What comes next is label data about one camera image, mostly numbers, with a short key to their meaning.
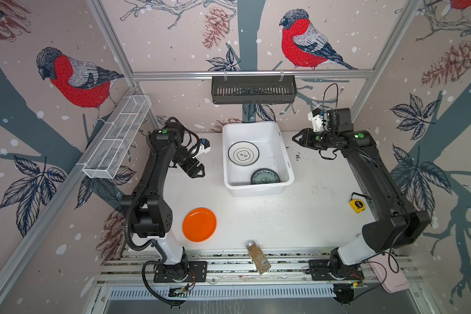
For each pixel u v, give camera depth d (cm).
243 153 110
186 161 70
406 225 39
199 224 85
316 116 68
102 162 71
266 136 111
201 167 73
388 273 67
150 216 46
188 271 73
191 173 72
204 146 74
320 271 73
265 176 100
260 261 71
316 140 65
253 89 104
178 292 72
